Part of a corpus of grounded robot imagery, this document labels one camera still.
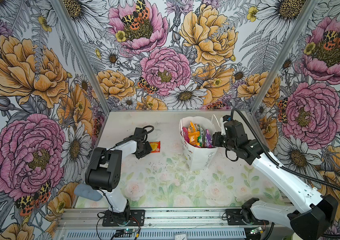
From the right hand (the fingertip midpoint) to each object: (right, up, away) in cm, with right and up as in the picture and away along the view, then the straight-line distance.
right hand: (213, 140), depth 77 cm
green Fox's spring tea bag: (-6, +1, +1) cm, 6 cm away
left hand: (-36, -11, +19) cm, 42 cm away
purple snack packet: (-2, 0, -1) cm, 3 cm away
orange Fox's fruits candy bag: (-10, +3, -1) cm, 11 cm away
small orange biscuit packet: (-10, +7, +3) cm, 12 cm away
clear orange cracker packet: (-8, +7, +6) cm, 12 cm away
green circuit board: (-41, -41, -6) cm, 58 cm away
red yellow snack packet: (-32, -6, +22) cm, 40 cm away
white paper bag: (-8, -9, 0) cm, 12 cm away
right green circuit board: (+20, -42, -6) cm, 46 cm away
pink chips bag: (-14, +4, +6) cm, 15 cm away
